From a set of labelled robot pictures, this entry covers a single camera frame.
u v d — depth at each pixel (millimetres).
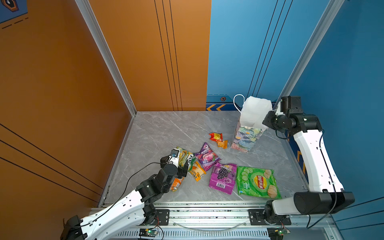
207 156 914
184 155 917
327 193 383
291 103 520
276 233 707
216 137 1021
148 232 708
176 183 811
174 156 644
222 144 994
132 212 506
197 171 870
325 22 743
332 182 391
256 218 725
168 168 561
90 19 731
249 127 685
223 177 809
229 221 728
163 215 742
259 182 830
